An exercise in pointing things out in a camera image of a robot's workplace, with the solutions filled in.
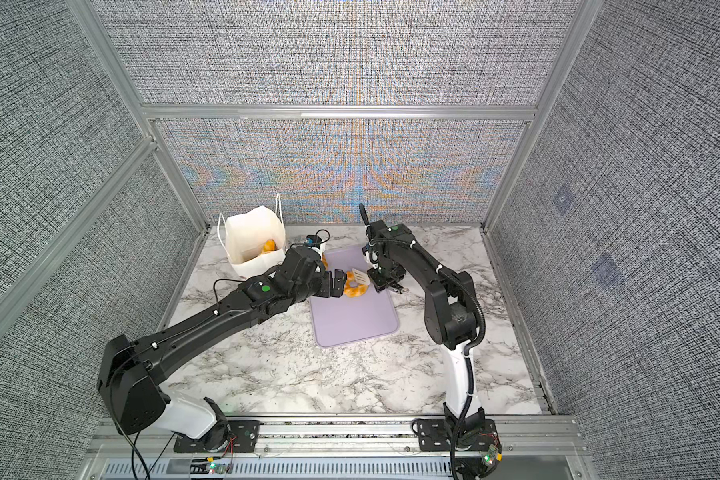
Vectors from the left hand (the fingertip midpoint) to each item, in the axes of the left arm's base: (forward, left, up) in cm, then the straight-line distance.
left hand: (334, 275), depth 80 cm
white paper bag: (+17, +27, -1) cm, 32 cm away
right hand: (+6, -16, -14) cm, 22 cm away
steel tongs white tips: (+7, -7, -11) cm, 15 cm away
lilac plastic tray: (-3, -2, -20) cm, 20 cm away
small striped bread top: (+21, +22, -10) cm, 32 cm away
